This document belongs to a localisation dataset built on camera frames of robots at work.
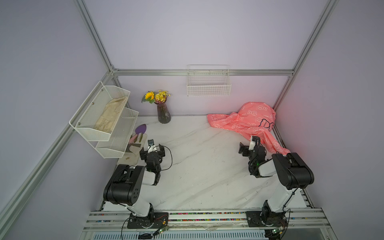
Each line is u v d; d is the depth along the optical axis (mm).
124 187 458
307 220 749
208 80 957
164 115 1110
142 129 1110
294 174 480
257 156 754
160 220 730
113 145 884
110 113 805
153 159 712
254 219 732
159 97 983
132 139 1033
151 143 791
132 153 983
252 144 861
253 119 1101
